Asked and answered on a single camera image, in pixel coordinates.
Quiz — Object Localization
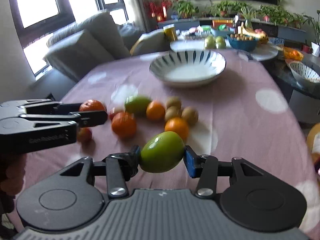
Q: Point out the orange with stem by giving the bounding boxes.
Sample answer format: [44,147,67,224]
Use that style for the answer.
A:
[111,112,137,140]

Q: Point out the green mango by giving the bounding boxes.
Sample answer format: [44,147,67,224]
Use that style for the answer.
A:
[125,95,151,116]
[140,132,184,173]

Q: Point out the red apple near front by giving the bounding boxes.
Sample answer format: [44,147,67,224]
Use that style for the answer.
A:
[76,127,92,144]

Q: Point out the pink polka dot tablecloth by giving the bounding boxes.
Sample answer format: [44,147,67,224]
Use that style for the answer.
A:
[23,50,319,239]

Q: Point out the grey sofa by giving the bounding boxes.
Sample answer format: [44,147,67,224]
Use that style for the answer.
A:
[43,11,170,82]

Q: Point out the brown kiwi right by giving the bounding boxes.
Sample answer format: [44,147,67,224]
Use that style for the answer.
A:
[181,107,199,126]

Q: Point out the brown kiwi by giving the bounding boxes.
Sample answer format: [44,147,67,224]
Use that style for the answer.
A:
[181,107,199,126]
[165,96,182,109]
[165,106,181,122]

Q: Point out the green mango on table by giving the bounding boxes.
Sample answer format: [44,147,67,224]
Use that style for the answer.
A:
[125,95,151,116]

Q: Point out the dark round coffee table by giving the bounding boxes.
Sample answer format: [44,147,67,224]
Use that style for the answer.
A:
[262,57,319,125]

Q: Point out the brown kiwi middle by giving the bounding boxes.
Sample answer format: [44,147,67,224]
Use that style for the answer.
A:
[165,106,181,122]

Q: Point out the brown kiwi back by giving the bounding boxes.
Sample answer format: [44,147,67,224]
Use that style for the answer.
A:
[165,96,182,109]

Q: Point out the small striped bowl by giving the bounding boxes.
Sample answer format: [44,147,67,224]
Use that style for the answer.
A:
[287,61,319,88]

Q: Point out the round white side table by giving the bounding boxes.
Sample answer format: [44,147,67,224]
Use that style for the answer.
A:
[170,39,279,62]

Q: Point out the large striped white bowl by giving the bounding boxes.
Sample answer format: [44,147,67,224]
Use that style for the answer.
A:
[149,50,227,88]

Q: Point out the yellow basket of oranges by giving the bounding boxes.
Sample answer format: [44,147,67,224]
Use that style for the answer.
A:
[283,47,304,61]

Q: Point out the blue bowl of nuts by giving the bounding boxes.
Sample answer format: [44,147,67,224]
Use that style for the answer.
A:
[227,34,258,52]

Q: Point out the banana bunch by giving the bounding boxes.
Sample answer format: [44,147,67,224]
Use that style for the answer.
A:
[238,23,268,44]

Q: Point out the green pears on tray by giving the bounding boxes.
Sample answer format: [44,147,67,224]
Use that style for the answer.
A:
[204,35,226,49]

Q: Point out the tall plant white pot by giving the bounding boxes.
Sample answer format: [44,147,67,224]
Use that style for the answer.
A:
[303,10,320,57]

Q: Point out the yellow tin can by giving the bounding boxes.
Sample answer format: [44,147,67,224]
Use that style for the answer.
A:
[163,24,177,42]

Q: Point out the grey tv cabinet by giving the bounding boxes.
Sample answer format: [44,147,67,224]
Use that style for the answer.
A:
[157,17,307,43]

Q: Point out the red flower decoration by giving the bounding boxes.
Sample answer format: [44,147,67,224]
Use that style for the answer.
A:
[143,0,175,23]

